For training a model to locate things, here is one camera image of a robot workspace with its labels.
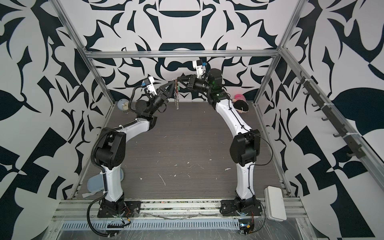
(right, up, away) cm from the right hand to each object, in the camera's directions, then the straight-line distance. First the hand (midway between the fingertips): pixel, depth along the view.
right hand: (177, 78), depth 72 cm
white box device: (+47, -61, +1) cm, 77 cm away
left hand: (-1, 0, -1) cm, 1 cm away
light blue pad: (-44, -53, +8) cm, 69 cm away
